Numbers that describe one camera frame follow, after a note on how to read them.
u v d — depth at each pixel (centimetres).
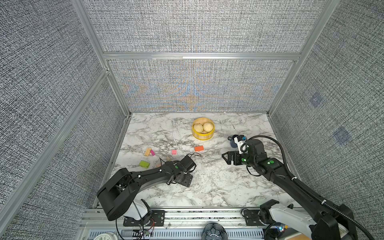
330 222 38
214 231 69
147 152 97
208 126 103
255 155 61
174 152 98
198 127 103
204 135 102
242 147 71
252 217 73
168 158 93
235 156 70
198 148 100
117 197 42
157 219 73
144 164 93
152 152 96
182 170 66
